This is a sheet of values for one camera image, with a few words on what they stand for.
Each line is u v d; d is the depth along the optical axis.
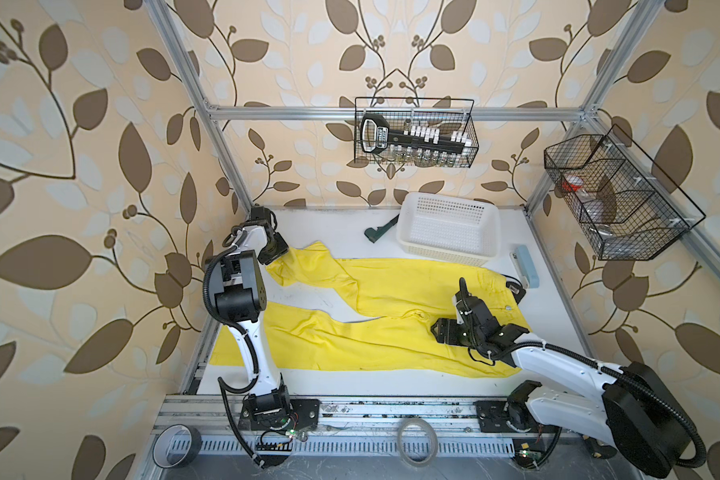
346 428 0.74
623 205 0.75
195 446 0.72
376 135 0.85
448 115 0.91
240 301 0.56
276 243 0.91
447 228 1.15
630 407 0.41
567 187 0.83
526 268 0.97
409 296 0.96
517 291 0.94
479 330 0.66
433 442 0.69
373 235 1.11
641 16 0.71
